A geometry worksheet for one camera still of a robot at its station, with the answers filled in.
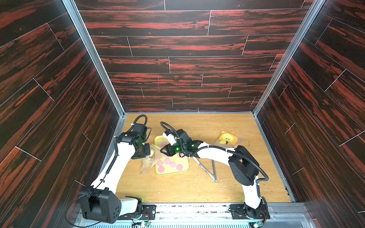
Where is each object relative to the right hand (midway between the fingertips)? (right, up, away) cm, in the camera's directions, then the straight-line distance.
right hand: (164, 147), depth 87 cm
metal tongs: (+30, -17, -2) cm, 35 cm away
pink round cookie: (+1, -10, +6) cm, 12 cm away
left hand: (-9, -3, -7) cm, 12 cm away
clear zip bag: (+45, +4, +15) cm, 47 cm away
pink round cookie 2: (-4, -11, +6) cm, 14 cm away
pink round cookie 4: (+9, -14, +4) cm, 17 cm away
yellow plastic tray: (-5, +2, +14) cm, 14 cm away
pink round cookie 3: (+5, -12, +4) cm, 14 cm away
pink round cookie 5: (-2, -14, +2) cm, 14 cm away
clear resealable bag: (-7, -6, +8) cm, 12 cm away
